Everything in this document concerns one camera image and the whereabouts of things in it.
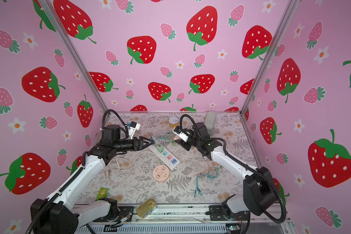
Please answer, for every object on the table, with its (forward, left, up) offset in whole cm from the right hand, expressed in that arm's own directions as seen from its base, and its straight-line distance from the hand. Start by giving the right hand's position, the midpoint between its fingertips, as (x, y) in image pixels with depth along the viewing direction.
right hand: (177, 135), depth 81 cm
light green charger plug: (-1, +12, -13) cm, 18 cm away
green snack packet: (-31, +39, -19) cm, 53 cm away
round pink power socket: (-16, +9, -18) cm, 25 cm away
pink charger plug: (-2, 0, +1) cm, 2 cm away
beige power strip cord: (-14, +28, -19) cm, 37 cm away
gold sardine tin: (-35, +12, -17) cm, 40 cm away
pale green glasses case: (+32, -21, -18) cm, 42 cm away
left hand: (-9, +12, +5) cm, 16 cm away
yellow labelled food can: (+23, +7, -14) cm, 28 cm away
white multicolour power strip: (-7, +3, -18) cm, 20 cm away
